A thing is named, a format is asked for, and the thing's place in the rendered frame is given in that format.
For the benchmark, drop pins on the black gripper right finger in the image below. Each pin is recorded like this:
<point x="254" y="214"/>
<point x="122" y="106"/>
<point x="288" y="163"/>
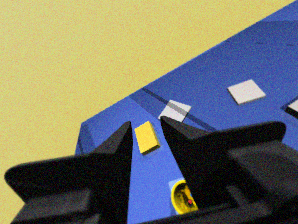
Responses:
<point x="200" y="154"/>

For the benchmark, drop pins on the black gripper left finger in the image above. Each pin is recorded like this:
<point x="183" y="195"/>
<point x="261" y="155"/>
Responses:
<point x="106" y="170"/>

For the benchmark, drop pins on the light grey flat rectangular slab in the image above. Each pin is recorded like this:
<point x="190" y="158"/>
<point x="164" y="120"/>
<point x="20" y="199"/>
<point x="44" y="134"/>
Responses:
<point x="292" y="109"/>

